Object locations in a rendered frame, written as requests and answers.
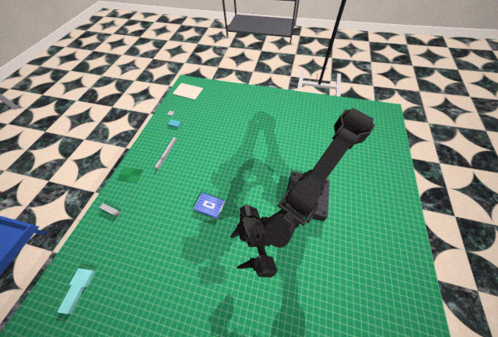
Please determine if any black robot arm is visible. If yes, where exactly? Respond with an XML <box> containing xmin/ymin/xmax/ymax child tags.
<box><xmin>237</xmin><ymin>108</ymin><xmax>375</xmax><ymax>247</ymax></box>

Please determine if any teal rectangular block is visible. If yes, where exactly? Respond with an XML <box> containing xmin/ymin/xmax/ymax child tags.
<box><xmin>168</xmin><ymin>119</ymin><xmax>181</xmax><ymax>128</ymax></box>

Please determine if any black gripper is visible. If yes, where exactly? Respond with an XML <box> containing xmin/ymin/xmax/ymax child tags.
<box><xmin>230</xmin><ymin>205</ymin><xmax>277</xmax><ymax>278</ymax></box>

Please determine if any grey long thin bar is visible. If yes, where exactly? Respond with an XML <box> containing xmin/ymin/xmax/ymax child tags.
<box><xmin>155</xmin><ymin>137</ymin><xmax>177</xmax><ymax>170</ymax></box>

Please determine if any green cutting mat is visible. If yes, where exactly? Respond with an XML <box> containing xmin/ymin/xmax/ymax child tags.
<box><xmin>0</xmin><ymin>75</ymin><xmax>451</xmax><ymax>337</ymax></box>

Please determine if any beige flat rectangular slab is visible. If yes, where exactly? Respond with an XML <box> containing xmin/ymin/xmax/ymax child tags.
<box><xmin>173</xmin><ymin>83</ymin><xmax>203</xmax><ymax>100</ymax></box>

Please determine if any blue boxed card deck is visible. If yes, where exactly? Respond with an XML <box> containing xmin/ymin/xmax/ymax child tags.
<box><xmin>194</xmin><ymin>193</ymin><xmax>225</xmax><ymax>219</ymax></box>

